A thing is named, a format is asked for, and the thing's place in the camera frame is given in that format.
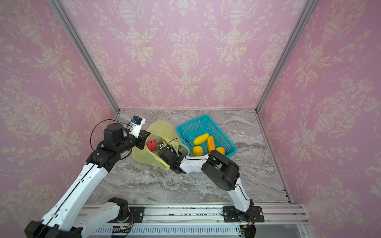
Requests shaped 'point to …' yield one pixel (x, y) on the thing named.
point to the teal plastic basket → (195, 132)
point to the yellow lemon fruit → (221, 149)
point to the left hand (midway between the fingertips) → (150, 132)
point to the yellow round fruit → (197, 151)
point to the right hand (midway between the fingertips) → (171, 149)
